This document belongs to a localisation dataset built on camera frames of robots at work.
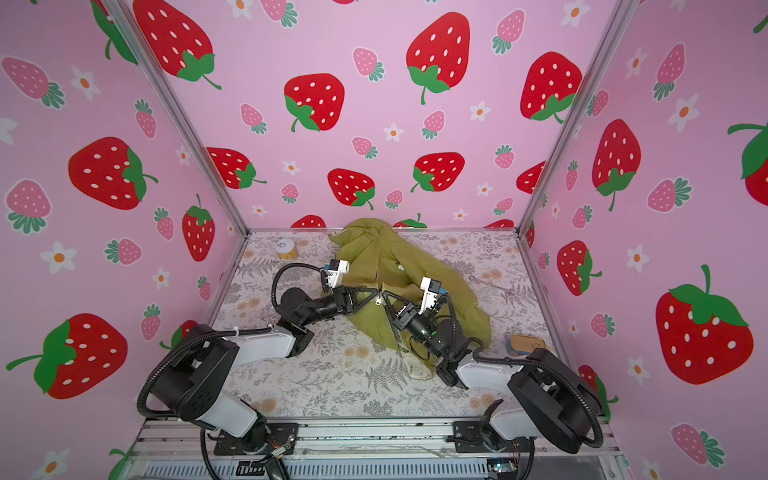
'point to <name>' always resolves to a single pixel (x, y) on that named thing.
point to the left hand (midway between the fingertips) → (375, 296)
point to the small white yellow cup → (285, 248)
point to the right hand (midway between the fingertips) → (381, 297)
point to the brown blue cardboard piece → (524, 344)
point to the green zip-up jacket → (380, 257)
